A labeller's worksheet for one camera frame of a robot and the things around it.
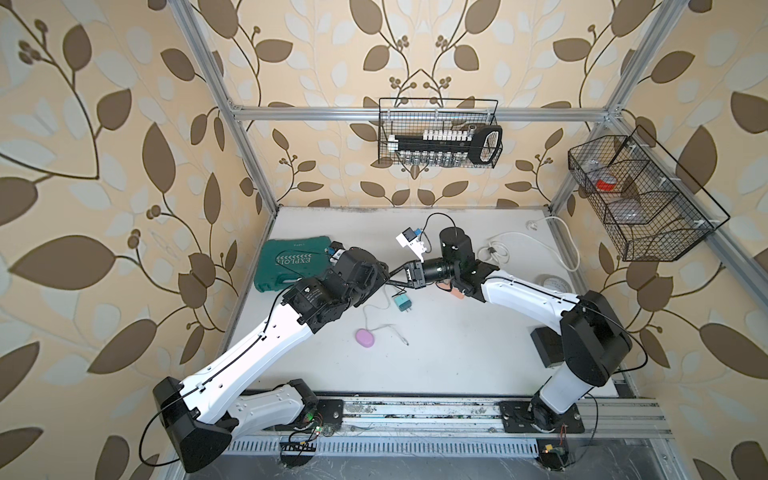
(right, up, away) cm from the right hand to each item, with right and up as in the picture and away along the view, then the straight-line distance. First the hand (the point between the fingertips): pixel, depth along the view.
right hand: (385, 280), depth 73 cm
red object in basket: (+60, +26, +7) cm, 66 cm away
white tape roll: (+54, -4, +23) cm, 59 cm away
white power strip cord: (+39, +6, +33) cm, 51 cm away
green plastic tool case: (-36, +2, +26) cm, 44 cm away
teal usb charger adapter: (+5, -10, +20) cm, 23 cm away
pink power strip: (+17, -2, -7) cm, 18 cm away
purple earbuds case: (-6, -19, +13) cm, 24 cm away
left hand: (0, +3, -2) cm, 4 cm away
